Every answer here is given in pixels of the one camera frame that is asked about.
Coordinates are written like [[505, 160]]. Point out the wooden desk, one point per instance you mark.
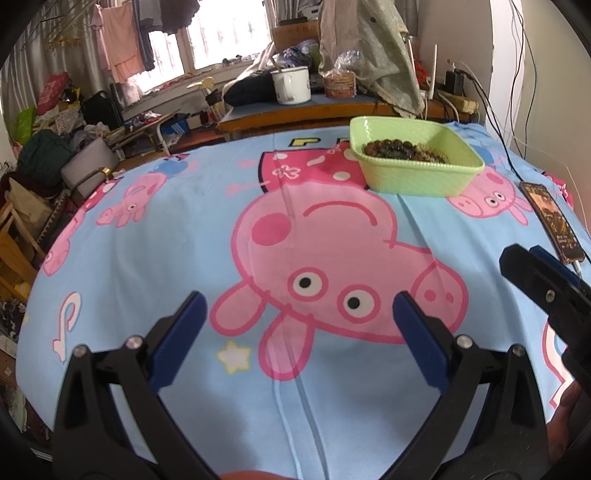
[[286, 115]]

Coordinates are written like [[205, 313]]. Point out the grey suitcase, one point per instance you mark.
[[90, 166]]

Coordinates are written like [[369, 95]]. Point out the person's right hand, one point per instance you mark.
[[563, 406]]

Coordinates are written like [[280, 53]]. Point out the small yellow fan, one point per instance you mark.
[[205, 90]]

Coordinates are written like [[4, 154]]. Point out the round woven box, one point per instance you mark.
[[339, 85]]

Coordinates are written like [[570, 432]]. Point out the cartoon pig printed blanket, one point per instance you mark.
[[184, 230]]

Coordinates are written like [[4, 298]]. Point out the clear plastic bag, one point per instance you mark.
[[348, 60]]

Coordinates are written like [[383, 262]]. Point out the low wooden table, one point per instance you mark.
[[143, 129]]

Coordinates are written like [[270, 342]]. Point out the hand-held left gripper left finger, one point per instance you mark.
[[180, 341]]

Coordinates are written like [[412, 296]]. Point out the smartphone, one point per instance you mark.
[[551, 217]]

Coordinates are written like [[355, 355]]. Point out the red bag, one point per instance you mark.
[[53, 92]]

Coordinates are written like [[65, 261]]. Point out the grey dotted hanging cloth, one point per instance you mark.
[[369, 46]]

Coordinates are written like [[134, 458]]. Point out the brown paper bag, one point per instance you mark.
[[30, 203]]

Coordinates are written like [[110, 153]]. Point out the wooden chair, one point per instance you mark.
[[16, 249]]

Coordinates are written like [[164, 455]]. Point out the person's left hand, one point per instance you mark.
[[247, 475]]

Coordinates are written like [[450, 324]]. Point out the green plastic basket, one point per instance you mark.
[[415, 180]]

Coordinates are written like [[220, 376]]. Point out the black bag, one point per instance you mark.
[[101, 110]]

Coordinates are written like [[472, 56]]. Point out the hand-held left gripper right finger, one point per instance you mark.
[[422, 341]]

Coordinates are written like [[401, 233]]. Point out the black power adapter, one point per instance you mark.
[[455, 82]]

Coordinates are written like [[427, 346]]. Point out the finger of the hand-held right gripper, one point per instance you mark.
[[558, 265], [535, 281]]

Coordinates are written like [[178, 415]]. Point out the cardboard box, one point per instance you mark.
[[293, 34]]

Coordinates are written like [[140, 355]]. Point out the dark green bag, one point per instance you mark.
[[44, 154]]

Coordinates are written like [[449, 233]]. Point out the pink hanging clothes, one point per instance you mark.
[[120, 41]]

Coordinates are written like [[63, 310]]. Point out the white enamel mug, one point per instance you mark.
[[291, 85]]

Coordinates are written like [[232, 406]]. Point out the dark blue cushion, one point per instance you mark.
[[249, 90]]

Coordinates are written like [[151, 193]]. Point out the blue shoebox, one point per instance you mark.
[[179, 129]]

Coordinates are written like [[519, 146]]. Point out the bright green plastic bag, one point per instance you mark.
[[25, 124]]

